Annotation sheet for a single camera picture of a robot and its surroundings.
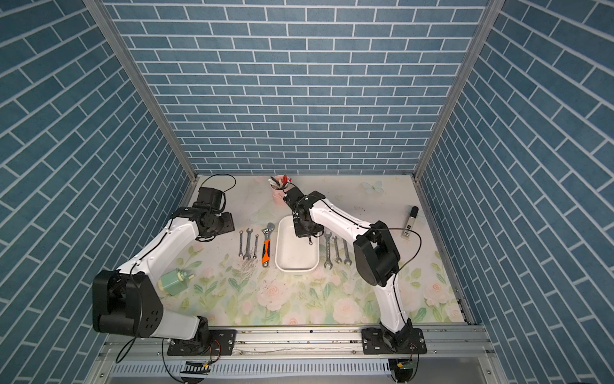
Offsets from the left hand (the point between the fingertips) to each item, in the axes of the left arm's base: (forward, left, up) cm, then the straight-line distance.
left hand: (231, 224), depth 87 cm
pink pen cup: (+18, -15, -4) cm, 23 cm away
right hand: (0, -28, -5) cm, 29 cm away
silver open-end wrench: (-7, -40, -13) cm, 43 cm away
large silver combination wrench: (-6, -4, -13) cm, 15 cm away
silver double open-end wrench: (-9, -36, -12) cm, 39 cm away
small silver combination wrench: (-2, -7, -13) cm, 15 cm away
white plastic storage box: (-5, -23, -12) cm, 27 cm away
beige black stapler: (+11, -72, -8) cm, 73 cm away
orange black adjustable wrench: (-7, -12, -11) cm, 18 cm away
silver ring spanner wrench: (-6, -2, -13) cm, 14 cm away
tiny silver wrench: (-4, -29, -5) cm, 30 cm away
